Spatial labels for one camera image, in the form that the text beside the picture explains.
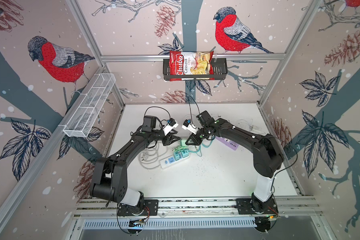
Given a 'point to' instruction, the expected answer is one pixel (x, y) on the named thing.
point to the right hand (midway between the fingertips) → (186, 144)
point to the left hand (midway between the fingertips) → (177, 134)
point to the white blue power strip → (170, 161)
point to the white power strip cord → (191, 118)
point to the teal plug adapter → (185, 153)
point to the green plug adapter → (176, 154)
